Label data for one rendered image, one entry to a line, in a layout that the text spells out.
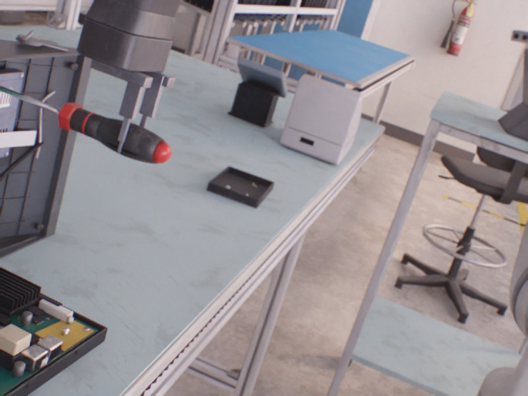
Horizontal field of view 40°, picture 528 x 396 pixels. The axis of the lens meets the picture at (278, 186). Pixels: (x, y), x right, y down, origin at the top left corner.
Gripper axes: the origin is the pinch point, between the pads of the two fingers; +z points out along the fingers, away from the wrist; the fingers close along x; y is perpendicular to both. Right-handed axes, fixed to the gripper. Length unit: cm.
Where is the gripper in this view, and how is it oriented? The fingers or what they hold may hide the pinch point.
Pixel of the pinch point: (127, 150)
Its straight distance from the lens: 58.7
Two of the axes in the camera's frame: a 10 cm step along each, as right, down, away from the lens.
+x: -2.8, 1.3, -9.5
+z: -3.1, 9.2, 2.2
